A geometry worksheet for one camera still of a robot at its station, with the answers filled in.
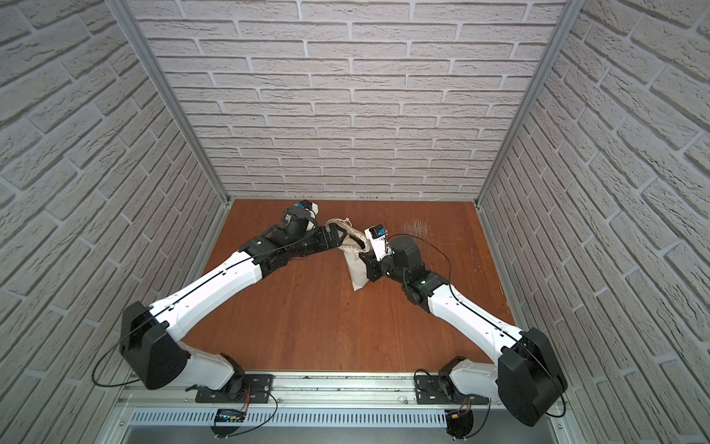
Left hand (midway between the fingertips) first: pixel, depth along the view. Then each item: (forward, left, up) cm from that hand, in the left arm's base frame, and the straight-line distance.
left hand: (335, 228), depth 78 cm
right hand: (-7, -5, -5) cm, 10 cm away
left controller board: (-43, +28, -28) cm, 58 cm away
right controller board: (-45, -33, -25) cm, 61 cm away
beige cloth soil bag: (-1, -5, -7) cm, 9 cm away
